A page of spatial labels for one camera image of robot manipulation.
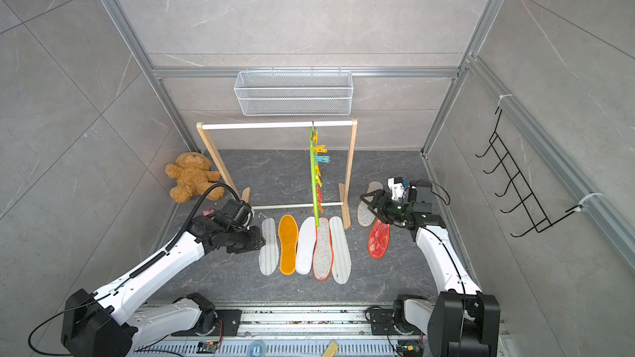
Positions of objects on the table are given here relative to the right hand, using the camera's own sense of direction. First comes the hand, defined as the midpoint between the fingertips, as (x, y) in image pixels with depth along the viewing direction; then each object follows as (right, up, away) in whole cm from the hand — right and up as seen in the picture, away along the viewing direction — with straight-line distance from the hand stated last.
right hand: (367, 201), depth 80 cm
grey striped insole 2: (-8, -23, +6) cm, 25 cm away
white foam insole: (-21, -15, +11) cm, 28 cm away
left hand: (-34, -13, -1) cm, 36 cm away
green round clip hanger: (-17, +17, +4) cm, 24 cm away
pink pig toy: (-60, -6, +15) cm, 63 cm away
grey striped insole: (-35, -20, +8) cm, 41 cm away
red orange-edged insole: (+6, -15, +10) cm, 20 cm away
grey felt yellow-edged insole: (+3, -8, +16) cm, 18 cm away
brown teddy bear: (-69, +9, +21) cm, 73 cm away
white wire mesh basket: (-28, +43, +20) cm, 55 cm away
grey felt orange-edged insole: (-15, -21, +6) cm, 26 cm away
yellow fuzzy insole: (-28, -14, +11) cm, 33 cm away
